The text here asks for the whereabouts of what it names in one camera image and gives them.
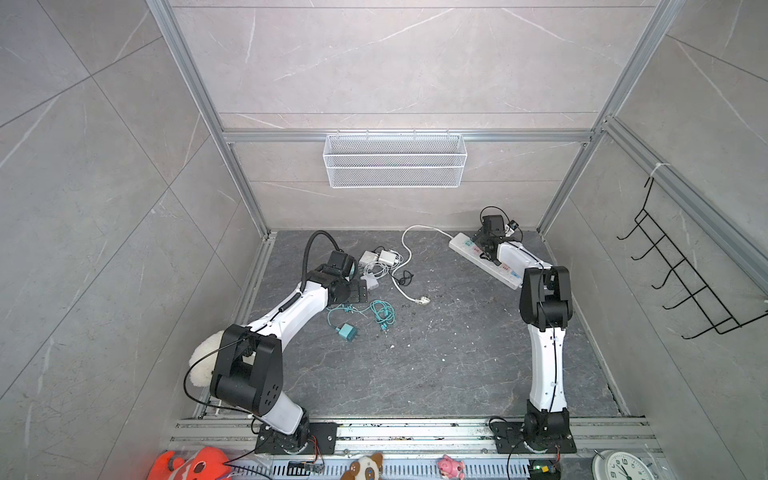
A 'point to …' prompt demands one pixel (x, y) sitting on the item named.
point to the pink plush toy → (451, 469)
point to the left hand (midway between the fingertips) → (353, 288)
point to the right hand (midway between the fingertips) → (489, 241)
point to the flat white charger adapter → (371, 282)
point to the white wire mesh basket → (391, 161)
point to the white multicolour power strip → (466, 245)
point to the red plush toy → (209, 463)
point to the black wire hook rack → (688, 280)
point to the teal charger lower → (349, 332)
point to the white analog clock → (621, 465)
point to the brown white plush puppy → (366, 468)
